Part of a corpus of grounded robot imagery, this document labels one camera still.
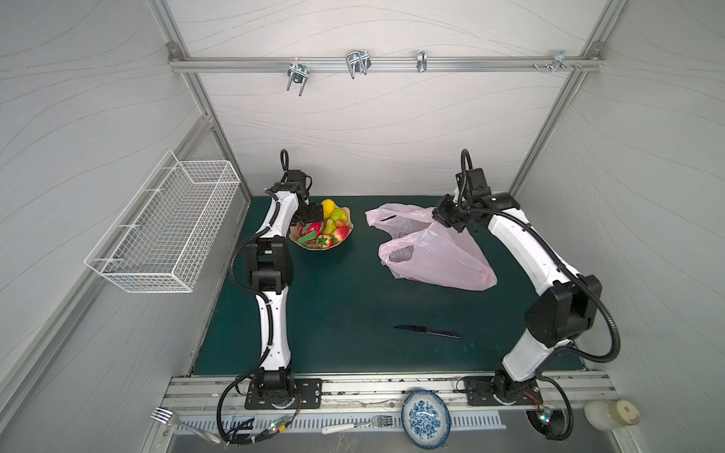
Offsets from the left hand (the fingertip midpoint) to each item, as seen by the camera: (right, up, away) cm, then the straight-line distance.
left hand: (313, 215), depth 102 cm
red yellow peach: (+11, -6, -3) cm, 13 cm away
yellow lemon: (+5, +3, +5) cm, 7 cm away
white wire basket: (-31, -7, -33) cm, 46 cm away
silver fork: (-29, -51, -33) cm, 68 cm away
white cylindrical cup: (+77, -48, -37) cm, 98 cm away
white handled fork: (+23, -53, -32) cm, 66 cm away
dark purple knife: (+43, -38, -15) cm, 59 cm away
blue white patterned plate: (+35, -52, -32) cm, 71 cm away
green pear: (+6, -5, -1) cm, 8 cm away
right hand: (+41, +2, -18) cm, 45 cm away
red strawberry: (+5, -10, -5) cm, 12 cm away
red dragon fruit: (0, -5, -5) cm, 6 cm away
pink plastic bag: (+37, -11, -18) cm, 43 cm away
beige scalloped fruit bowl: (-7, -5, 0) cm, 9 cm away
